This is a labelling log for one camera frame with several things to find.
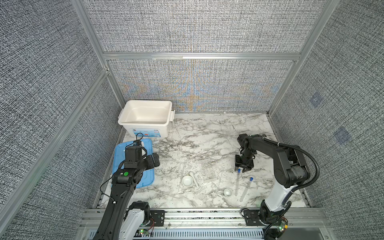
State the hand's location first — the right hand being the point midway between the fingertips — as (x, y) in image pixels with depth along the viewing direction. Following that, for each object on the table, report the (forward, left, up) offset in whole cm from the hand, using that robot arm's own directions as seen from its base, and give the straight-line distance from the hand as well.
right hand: (239, 169), depth 90 cm
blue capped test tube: (-8, +3, 0) cm, 9 cm away
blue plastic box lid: (-7, +54, +2) cm, 55 cm away
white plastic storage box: (+41, +61, +3) cm, 73 cm away
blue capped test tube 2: (-12, -2, 0) cm, 12 cm away
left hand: (-1, +50, +16) cm, 53 cm away
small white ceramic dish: (-14, +9, +2) cm, 17 cm away
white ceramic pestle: (-4, +28, +2) cm, 29 cm away
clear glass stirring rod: (-6, +35, +2) cm, 35 cm away
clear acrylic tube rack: (-2, +17, +1) cm, 17 cm away
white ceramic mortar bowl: (-8, +31, +2) cm, 32 cm away
